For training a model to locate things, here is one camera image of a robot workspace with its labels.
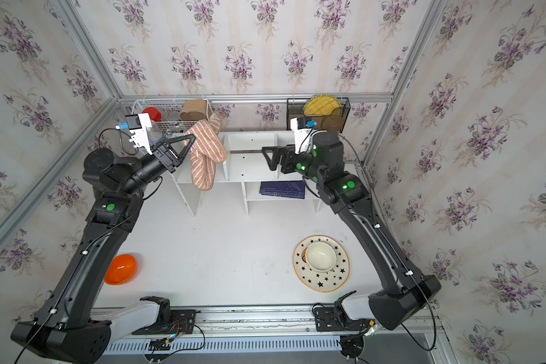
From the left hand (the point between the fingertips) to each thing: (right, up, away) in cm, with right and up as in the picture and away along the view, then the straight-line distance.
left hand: (199, 142), depth 54 cm
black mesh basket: (+27, +23, +42) cm, 55 cm away
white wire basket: (-23, +18, +38) cm, 48 cm away
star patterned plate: (+36, -46, +26) cm, 63 cm away
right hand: (+20, 0, +10) cm, 22 cm away
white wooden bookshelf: (+8, -3, +29) cm, 30 cm away
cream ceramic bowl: (+36, -38, +31) cm, 61 cm away
